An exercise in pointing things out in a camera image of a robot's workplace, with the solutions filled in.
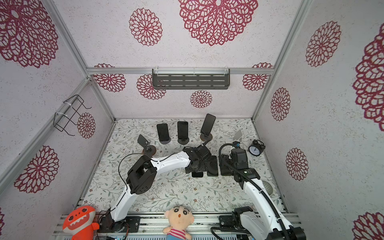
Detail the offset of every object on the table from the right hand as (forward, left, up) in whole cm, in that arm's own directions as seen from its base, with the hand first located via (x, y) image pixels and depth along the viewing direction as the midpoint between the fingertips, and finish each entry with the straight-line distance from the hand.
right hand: (225, 155), depth 83 cm
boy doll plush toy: (-31, +23, -6) cm, 39 cm away
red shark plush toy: (-35, +69, -5) cm, 77 cm away
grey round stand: (+18, +39, -13) cm, 45 cm away
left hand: (-3, +15, -14) cm, 20 cm away
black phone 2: (-6, +17, -13) cm, 22 cm away
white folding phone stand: (+21, -12, -9) cm, 26 cm away
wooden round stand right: (+23, +10, -14) cm, 29 cm away
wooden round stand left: (+10, +48, -11) cm, 50 cm away
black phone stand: (+17, +38, -1) cm, 42 cm away
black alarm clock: (+11, -22, -8) cm, 26 cm away
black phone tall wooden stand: (+25, +9, -2) cm, 27 cm away
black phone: (-14, +4, +16) cm, 22 cm away
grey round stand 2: (+19, +26, -14) cm, 35 cm away
